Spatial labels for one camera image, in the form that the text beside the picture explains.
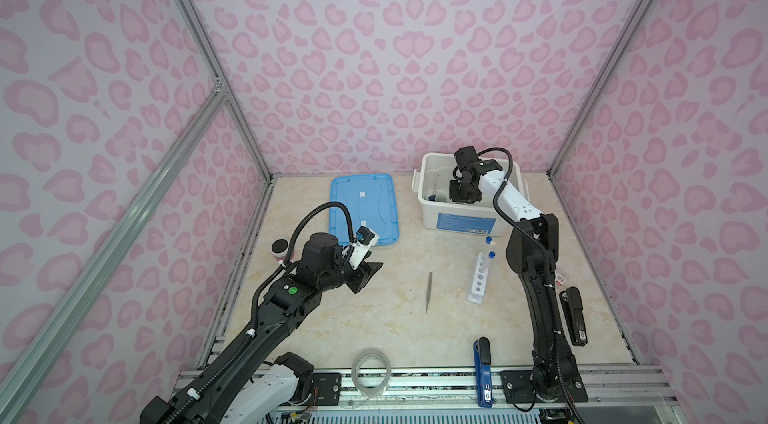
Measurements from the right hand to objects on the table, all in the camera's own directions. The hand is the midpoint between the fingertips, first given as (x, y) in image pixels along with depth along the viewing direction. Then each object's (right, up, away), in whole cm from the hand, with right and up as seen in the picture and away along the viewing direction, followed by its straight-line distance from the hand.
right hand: (459, 193), depth 103 cm
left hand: (-27, -16, -28) cm, 42 cm away
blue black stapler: (0, -41, -28) cm, 50 cm away
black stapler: (+27, -30, -19) cm, 45 cm away
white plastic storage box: (-6, -7, -7) cm, 12 cm away
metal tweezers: (-12, -29, -12) cm, 34 cm away
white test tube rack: (+2, -26, -17) cm, 31 cm away
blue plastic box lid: (-31, -2, +10) cm, 33 cm away
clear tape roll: (-29, -48, -31) cm, 64 cm away
